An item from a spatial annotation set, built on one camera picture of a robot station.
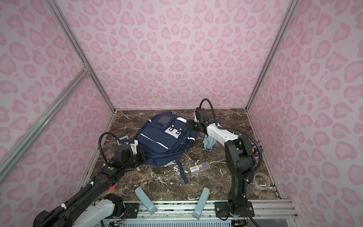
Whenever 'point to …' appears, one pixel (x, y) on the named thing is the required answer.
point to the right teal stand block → (202, 203)
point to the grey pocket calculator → (125, 140)
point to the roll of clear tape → (261, 181)
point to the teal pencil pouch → (209, 142)
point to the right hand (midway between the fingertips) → (191, 124)
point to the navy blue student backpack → (165, 135)
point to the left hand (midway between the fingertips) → (152, 151)
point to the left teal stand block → (145, 200)
